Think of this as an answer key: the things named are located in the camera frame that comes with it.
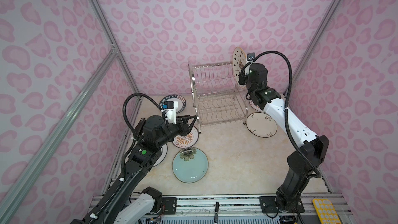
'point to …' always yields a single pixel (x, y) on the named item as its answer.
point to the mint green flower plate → (190, 165)
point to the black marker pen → (216, 212)
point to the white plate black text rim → (181, 100)
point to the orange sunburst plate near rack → (182, 141)
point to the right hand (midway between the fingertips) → (248, 65)
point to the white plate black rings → (164, 152)
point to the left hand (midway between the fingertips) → (194, 115)
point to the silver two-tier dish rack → (217, 97)
